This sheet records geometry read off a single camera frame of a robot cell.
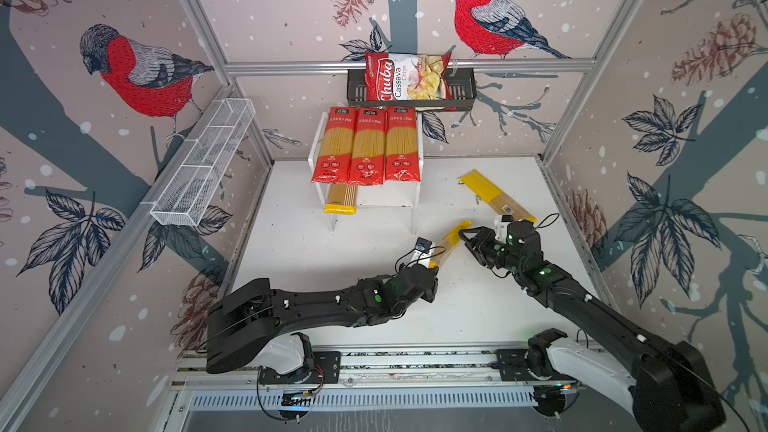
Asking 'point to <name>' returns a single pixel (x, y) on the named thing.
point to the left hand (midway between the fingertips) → (439, 272)
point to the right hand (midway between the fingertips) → (457, 240)
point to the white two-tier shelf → (402, 195)
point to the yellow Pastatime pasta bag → (341, 199)
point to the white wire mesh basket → (183, 198)
